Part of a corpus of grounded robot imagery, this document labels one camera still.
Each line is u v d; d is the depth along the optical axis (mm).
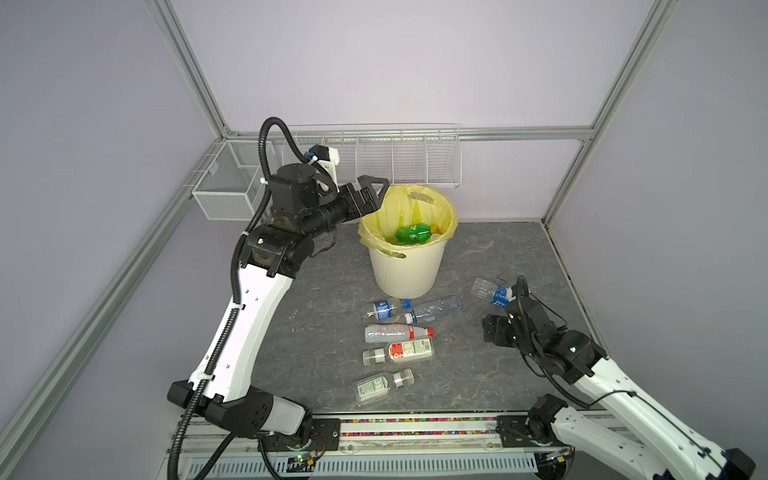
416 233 964
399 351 809
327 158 532
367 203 526
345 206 533
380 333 849
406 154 990
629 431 455
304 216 475
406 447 733
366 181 518
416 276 869
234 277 408
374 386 757
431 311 930
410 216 991
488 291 964
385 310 910
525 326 552
